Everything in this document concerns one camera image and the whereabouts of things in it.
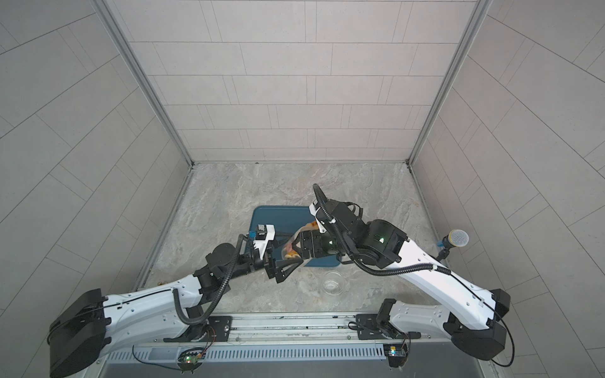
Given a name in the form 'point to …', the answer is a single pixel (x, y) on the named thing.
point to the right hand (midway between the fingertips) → (303, 247)
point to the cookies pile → (313, 225)
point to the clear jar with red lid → (333, 283)
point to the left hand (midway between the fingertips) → (299, 251)
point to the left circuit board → (191, 359)
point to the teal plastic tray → (285, 219)
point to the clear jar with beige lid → (288, 250)
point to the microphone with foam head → (457, 238)
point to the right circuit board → (397, 353)
